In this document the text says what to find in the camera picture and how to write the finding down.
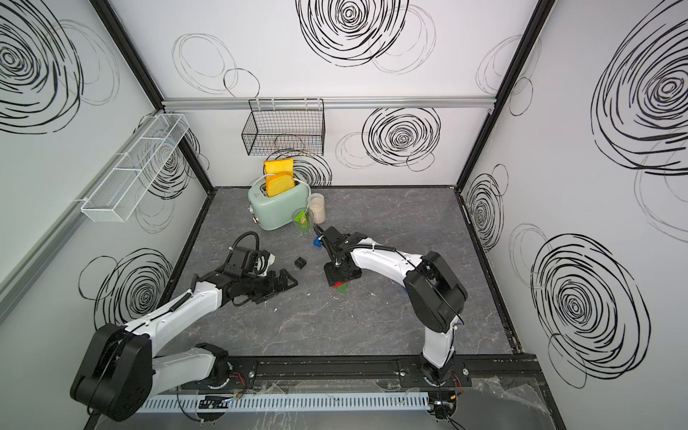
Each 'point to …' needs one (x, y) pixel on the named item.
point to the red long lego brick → (339, 284)
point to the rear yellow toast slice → (273, 167)
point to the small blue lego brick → (317, 242)
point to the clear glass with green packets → (303, 220)
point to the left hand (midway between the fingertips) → (287, 287)
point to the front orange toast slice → (279, 183)
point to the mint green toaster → (276, 210)
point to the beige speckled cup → (317, 203)
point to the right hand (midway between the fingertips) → (337, 279)
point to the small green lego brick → (342, 288)
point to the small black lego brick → (300, 262)
